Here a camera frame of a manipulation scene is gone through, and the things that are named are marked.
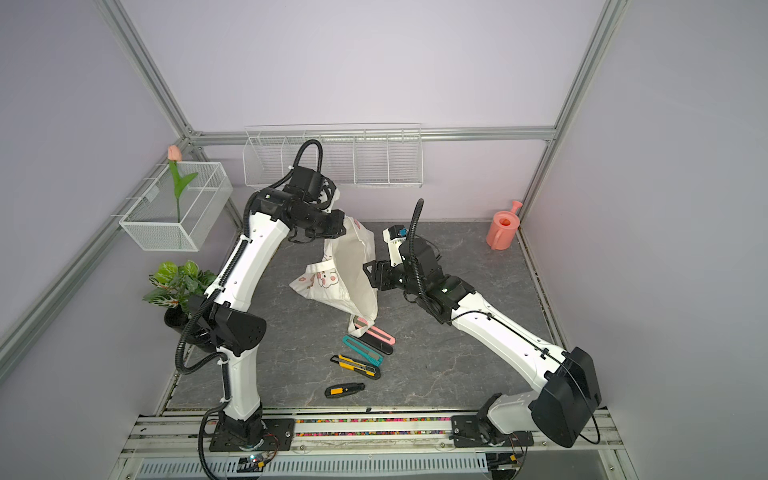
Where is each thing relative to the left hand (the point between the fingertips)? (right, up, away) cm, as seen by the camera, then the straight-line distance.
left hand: (347, 231), depth 79 cm
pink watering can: (+51, +3, +26) cm, 58 cm away
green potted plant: (-43, -14, -5) cm, 45 cm away
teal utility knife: (+4, -35, +7) cm, 36 cm away
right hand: (+7, -8, -5) cm, 12 cm away
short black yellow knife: (-1, -43, +1) cm, 43 cm away
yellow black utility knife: (+2, -38, +3) cm, 38 cm away
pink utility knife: (+6, -29, +10) cm, 32 cm away
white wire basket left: (-51, +3, -2) cm, 51 cm away
